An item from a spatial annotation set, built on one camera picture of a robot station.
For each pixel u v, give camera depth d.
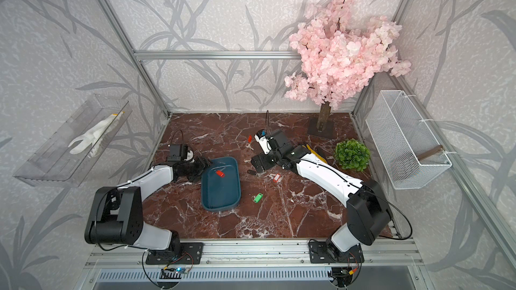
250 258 0.73
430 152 0.62
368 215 0.43
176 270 0.71
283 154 0.63
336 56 0.64
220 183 0.93
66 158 0.64
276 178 0.94
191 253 0.73
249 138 1.08
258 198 0.88
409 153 0.60
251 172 0.96
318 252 0.73
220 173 0.94
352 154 0.87
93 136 0.64
